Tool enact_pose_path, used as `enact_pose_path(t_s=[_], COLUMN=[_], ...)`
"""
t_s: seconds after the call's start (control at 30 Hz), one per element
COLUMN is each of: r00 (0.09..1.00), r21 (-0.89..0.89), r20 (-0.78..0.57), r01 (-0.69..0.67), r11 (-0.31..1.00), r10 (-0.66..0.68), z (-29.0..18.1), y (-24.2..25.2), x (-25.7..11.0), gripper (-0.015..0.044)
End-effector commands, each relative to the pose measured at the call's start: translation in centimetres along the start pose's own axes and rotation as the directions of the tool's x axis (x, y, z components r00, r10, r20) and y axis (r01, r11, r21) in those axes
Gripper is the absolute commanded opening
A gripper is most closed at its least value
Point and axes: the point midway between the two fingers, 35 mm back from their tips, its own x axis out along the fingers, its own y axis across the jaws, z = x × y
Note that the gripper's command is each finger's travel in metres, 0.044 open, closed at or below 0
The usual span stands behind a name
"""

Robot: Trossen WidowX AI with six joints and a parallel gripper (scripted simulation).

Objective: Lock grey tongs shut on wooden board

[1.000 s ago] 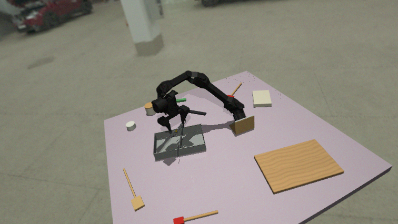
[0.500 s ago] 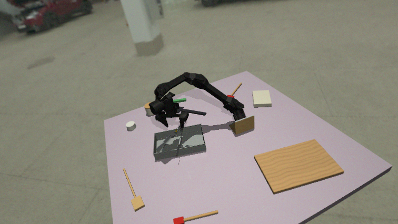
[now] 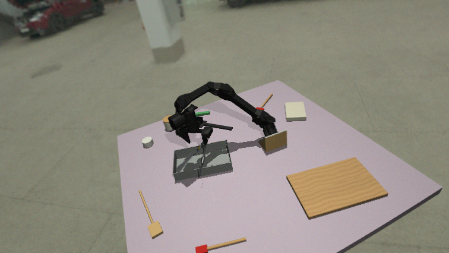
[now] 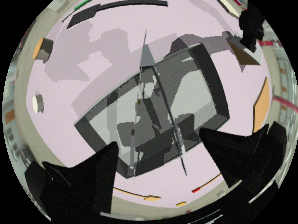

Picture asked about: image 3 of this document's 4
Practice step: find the grey cylinder with orange top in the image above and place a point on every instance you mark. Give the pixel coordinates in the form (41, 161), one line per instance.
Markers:
(166, 123)

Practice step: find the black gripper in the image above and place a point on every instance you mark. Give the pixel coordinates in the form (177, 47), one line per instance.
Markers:
(193, 127)

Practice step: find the black spatula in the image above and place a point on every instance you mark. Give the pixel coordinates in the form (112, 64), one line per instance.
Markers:
(215, 126)

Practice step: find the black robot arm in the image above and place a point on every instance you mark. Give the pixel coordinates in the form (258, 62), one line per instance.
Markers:
(225, 92)

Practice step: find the short grey cylinder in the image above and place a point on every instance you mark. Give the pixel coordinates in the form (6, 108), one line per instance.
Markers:
(147, 142)

